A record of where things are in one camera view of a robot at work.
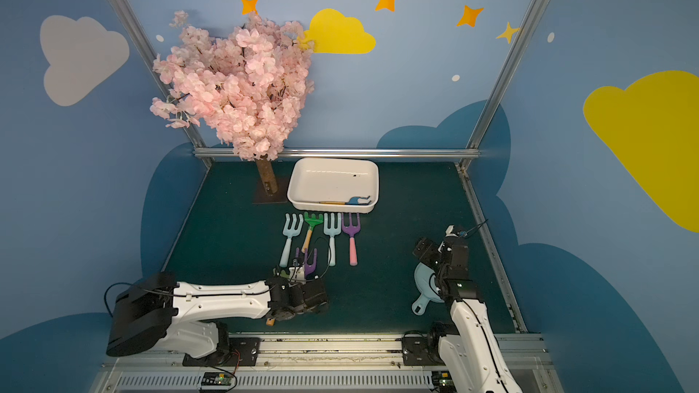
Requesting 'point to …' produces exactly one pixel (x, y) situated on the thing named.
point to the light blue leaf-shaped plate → (425, 282)
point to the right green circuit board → (442, 381)
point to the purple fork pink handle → (351, 231)
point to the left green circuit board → (217, 378)
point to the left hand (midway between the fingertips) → (310, 294)
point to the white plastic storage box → (334, 186)
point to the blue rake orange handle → (354, 200)
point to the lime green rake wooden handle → (270, 322)
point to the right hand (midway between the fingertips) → (431, 242)
